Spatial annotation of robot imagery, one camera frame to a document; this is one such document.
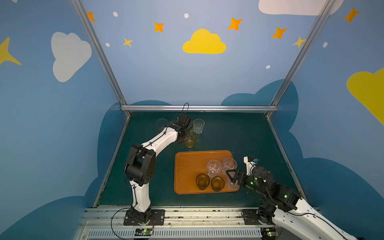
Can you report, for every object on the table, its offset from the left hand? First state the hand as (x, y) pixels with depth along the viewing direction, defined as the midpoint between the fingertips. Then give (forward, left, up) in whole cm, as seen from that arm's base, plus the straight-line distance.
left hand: (187, 136), depth 95 cm
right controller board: (-50, -42, -11) cm, 66 cm away
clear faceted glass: (-17, -17, -9) cm, 25 cm away
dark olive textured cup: (-26, -10, -8) cm, 28 cm away
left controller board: (-50, +19, -10) cm, 54 cm away
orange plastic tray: (-19, -7, -12) cm, 23 cm away
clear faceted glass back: (+17, -8, -7) cm, 19 cm away
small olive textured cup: (-27, -18, -9) cm, 33 cm away
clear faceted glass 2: (-16, -26, -5) cm, 31 cm away
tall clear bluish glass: (+8, +18, +2) cm, 20 cm away
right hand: (-25, -24, +5) cm, 35 cm away
